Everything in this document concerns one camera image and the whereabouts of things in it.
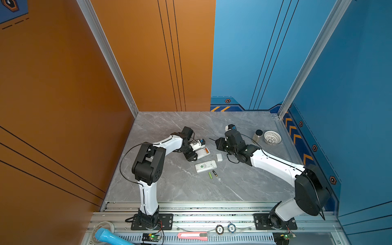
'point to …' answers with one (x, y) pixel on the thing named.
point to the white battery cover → (219, 157)
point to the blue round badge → (231, 227)
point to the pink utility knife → (194, 236)
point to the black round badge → (219, 229)
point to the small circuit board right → (288, 236)
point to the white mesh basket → (272, 137)
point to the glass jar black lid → (255, 137)
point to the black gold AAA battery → (216, 174)
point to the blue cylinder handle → (103, 236)
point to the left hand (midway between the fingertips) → (193, 153)
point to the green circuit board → (150, 237)
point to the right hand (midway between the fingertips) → (214, 142)
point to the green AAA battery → (211, 177)
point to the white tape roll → (110, 223)
